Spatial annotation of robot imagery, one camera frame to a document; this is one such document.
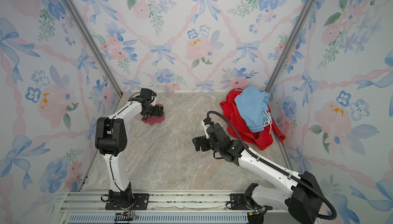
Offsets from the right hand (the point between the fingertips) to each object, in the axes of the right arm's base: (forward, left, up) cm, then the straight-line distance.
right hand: (199, 137), depth 79 cm
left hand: (+24, +29, -8) cm, 39 cm away
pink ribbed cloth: (+18, +30, -10) cm, 37 cm away
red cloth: (+16, -25, -13) cm, 32 cm away
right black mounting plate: (-26, -19, -15) cm, 36 cm away
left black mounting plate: (-27, +28, -16) cm, 42 cm away
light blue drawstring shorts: (+28, -34, -5) cm, 44 cm away
